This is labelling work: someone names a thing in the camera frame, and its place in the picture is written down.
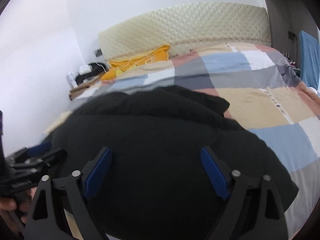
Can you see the plaid patchwork bed quilt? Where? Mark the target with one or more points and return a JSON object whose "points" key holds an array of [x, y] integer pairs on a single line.
{"points": [[265, 98]]}

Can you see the tissue box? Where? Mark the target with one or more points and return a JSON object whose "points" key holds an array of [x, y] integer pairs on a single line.
{"points": [[85, 69]]}

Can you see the white bottle on nightstand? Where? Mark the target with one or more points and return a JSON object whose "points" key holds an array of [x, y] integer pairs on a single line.
{"points": [[71, 80]]}

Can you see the blue towel covered chair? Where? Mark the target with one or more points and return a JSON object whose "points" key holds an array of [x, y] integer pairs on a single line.
{"points": [[309, 60]]}

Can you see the wooden nightstand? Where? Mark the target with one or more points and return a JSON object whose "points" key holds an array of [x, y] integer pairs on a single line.
{"points": [[75, 92]]}

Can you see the person's left hand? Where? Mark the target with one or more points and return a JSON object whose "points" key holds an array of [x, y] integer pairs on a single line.
{"points": [[9, 205]]}

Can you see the bottles on side table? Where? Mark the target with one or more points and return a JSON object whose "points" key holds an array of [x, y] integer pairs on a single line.
{"points": [[292, 65]]}

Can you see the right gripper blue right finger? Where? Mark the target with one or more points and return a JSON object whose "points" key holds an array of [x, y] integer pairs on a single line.
{"points": [[221, 176]]}

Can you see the black bag on nightstand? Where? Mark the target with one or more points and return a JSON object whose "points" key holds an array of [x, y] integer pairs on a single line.
{"points": [[97, 68]]}

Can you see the cream quilted headboard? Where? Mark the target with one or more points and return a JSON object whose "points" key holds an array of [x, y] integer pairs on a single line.
{"points": [[186, 27]]}

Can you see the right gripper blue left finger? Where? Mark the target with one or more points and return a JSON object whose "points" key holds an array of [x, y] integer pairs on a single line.
{"points": [[94, 172]]}

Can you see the black puffer jacket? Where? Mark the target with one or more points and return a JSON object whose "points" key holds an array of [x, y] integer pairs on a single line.
{"points": [[156, 186]]}

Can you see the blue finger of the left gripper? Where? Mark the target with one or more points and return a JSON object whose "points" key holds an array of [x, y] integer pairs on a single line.
{"points": [[53, 158], [39, 149]]}

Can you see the wall socket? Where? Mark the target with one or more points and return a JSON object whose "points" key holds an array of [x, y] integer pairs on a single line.
{"points": [[98, 52]]}

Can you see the yellow pillow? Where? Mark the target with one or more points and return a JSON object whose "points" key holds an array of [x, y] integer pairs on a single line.
{"points": [[119, 67]]}

